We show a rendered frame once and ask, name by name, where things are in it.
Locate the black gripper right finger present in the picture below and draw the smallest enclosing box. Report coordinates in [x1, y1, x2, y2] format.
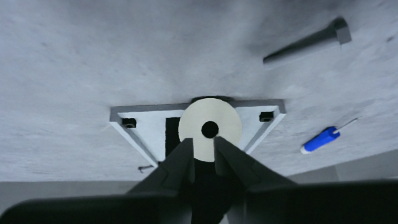
[213, 136, 398, 224]

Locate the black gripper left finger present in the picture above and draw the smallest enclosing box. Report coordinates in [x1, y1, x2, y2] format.
[0, 138, 195, 224]

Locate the blue screwdriver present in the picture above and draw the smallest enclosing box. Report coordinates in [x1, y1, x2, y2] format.
[300, 116, 362, 154]

